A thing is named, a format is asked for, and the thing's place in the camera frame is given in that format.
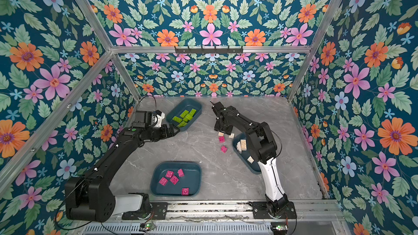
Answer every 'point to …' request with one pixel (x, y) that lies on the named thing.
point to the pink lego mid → (169, 174)
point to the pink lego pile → (185, 191)
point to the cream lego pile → (250, 159)
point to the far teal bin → (187, 104)
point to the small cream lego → (232, 135)
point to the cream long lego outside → (221, 134)
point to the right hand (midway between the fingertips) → (220, 129)
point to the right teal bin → (254, 167)
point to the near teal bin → (192, 179)
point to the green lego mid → (187, 119)
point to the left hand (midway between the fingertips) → (174, 127)
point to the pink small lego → (174, 180)
